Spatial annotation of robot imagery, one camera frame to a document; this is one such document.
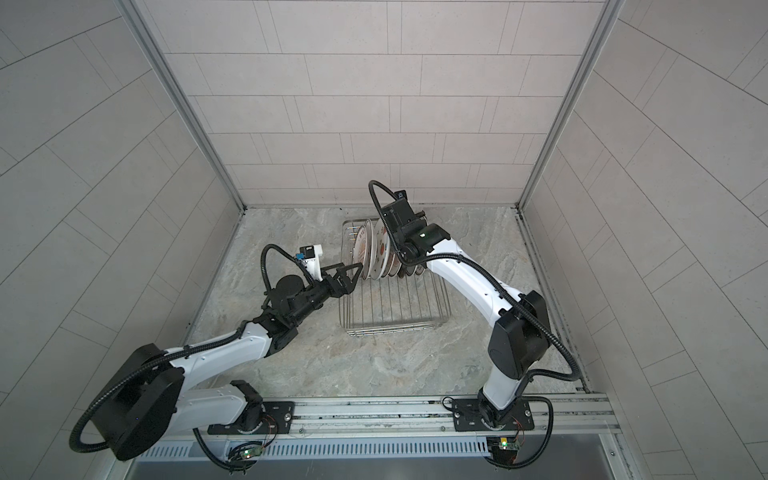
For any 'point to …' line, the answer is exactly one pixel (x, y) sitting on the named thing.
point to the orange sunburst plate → (361, 247)
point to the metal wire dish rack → (389, 305)
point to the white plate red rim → (396, 265)
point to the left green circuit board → (251, 451)
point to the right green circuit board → (503, 443)
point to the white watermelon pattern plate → (381, 250)
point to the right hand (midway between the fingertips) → (403, 228)
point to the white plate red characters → (370, 250)
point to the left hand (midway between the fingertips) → (361, 264)
